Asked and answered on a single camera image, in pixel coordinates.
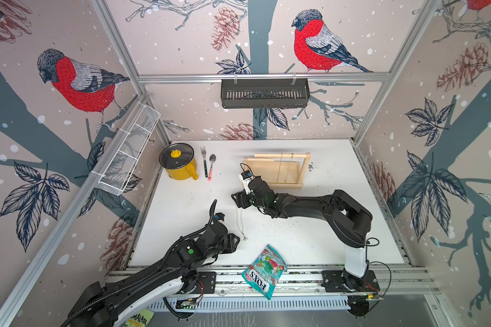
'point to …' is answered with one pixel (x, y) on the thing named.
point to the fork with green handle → (203, 151)
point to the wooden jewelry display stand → (292, 172)
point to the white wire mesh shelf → (120, 165)
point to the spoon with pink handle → (213, 159)
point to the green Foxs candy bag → (265, 271)
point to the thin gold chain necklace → (279, 169)
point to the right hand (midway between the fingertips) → (237, 191)
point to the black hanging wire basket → (264, 95)
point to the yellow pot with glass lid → (179, 161)
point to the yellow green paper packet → (140, 319)
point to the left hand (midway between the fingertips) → (240, 237)
